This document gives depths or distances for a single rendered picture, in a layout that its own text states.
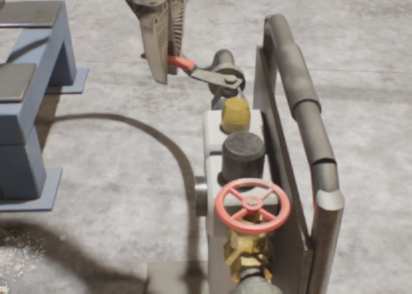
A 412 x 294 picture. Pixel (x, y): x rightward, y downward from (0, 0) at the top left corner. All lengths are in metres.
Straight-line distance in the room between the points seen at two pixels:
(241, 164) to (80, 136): 0.93
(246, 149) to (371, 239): 0.68
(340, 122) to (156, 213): 0.59
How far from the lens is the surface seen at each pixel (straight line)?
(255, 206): 0.52
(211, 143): 0.67
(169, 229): 1.19
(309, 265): 0.52
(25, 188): 1.28
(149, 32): 0.73
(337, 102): 1.61
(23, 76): 1.25
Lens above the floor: 0.87
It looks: 38 degrees down
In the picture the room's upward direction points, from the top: straight up
